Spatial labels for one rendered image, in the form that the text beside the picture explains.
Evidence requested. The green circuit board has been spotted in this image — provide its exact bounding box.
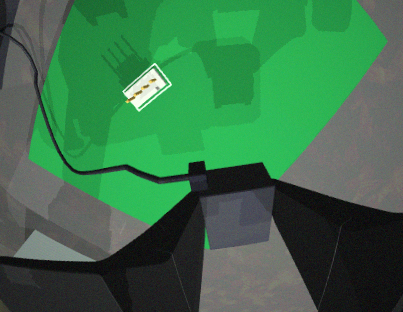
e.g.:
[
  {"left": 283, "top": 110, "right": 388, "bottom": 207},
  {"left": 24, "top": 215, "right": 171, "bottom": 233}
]
[{"left": 29, "top": 0, "right": 388, "bottom": 225}]

